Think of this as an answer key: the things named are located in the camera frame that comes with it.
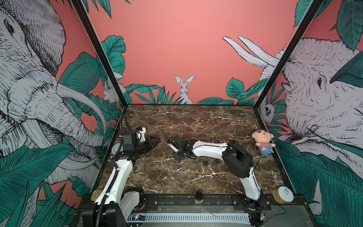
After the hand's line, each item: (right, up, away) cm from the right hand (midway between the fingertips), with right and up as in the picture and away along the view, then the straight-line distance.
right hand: (175, 153), depth 91 cm
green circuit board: (-18, -27, -21) cm, 38 cm away
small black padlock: (+20, -5, -3) cm, 20 cm away
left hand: (-8, +12, -11) cm, 18 cm away
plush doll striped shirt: (+59, +10, +2) cm, 60 cm away
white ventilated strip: (+12, -28, -21) cm, 36 cm away
